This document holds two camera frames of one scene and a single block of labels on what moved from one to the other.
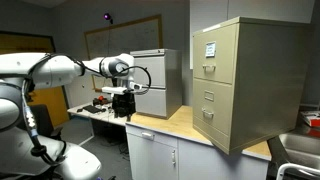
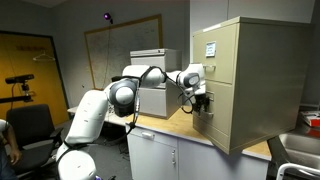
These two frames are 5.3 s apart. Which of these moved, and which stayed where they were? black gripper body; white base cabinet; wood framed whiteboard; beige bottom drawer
Moved: black gripper body
Stayed: beige bottom drawer; wood framed whiteboard; white base cabinet
